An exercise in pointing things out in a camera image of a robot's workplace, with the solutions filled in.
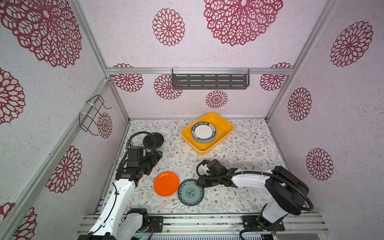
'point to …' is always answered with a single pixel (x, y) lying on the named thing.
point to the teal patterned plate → (190, 193)
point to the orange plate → (166, 184)
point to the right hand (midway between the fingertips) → (197, 182)
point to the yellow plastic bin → (223, 127)
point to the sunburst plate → (203, 142)
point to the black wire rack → (89, 122)
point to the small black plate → (148, 140)
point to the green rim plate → (203, 131)
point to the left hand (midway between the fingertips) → (159, 160)
